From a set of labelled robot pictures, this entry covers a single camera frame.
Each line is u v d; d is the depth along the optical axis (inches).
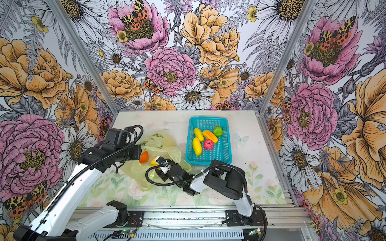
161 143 32.0
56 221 15.0
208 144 37.9
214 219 30.0
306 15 29.1
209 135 40.2
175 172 28.6
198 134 40.6
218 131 40.2
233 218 29.1
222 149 39.1
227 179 19.8
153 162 28.3
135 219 28.9
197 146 38.0
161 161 27.6
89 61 36.2
